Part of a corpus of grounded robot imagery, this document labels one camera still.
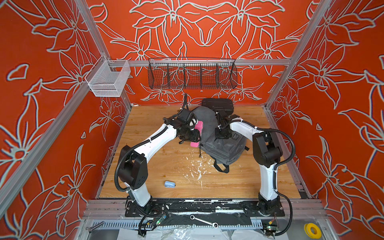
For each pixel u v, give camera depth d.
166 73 1.00
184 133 0.70
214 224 0.69
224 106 1.13
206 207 0.74
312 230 0.68
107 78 0.93
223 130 0.85
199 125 0.83
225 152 0.89
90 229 0.67
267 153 0.54
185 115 0.67
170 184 0.79
